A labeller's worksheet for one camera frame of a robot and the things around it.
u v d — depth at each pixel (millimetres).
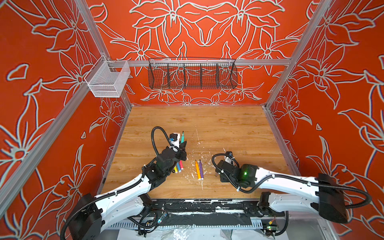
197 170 853
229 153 712
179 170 853
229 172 584
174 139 642
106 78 925
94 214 395
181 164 876
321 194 412
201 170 853
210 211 727
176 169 854
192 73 975
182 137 729
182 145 690
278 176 486
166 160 560
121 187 488
